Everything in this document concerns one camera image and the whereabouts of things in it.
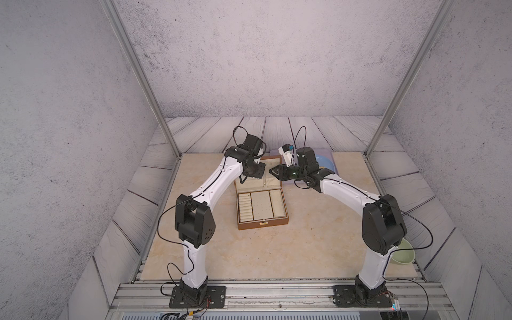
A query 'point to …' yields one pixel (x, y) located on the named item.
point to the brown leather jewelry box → (261, 201)
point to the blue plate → (325, 162)
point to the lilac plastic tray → (327, 153)
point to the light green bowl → (403, 256)
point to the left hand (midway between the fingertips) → (261, 172)
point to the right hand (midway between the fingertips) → (272, 170)
